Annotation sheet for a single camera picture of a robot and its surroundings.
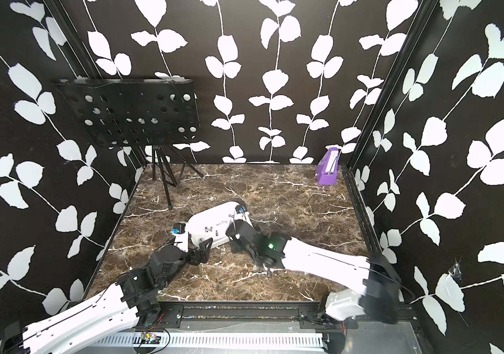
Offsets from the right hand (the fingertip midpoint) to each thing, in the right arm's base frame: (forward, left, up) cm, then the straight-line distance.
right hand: (233, 231), depth 75 cm
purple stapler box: (+39, -42, -10) cm, 59 cm away
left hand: (-1, +10, -3) cm, 11 cm away
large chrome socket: (+10, +14, -17) cm, 24 cm away
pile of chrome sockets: (-8, -13, -18) cm, 23 cm away
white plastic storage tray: (+12, +13, -16) cm, 24 cm away
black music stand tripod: (+31, +33, +7) cm, 45 cm away
